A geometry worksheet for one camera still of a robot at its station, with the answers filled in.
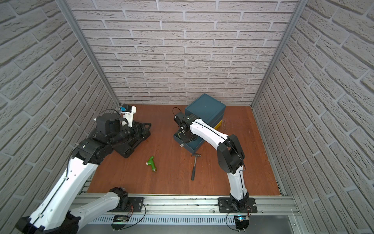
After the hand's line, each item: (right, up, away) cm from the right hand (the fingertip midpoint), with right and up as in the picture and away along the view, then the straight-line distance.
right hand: (191, 138), depth 90 cm
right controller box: (+25, -39, -19) cm, 51 cm away
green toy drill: (-24, -15, -3) cm, 29 cm away
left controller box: (-35, -39, -20) cm, 56 cm away
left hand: (-20, +11, -24) cm, 33 cm away
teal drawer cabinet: (+10, +18, 0) cm, 21 cm away
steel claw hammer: (+3, -11, +1) cm, 12 cm away
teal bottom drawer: (+1, -5, 0) cm, 5 cm away
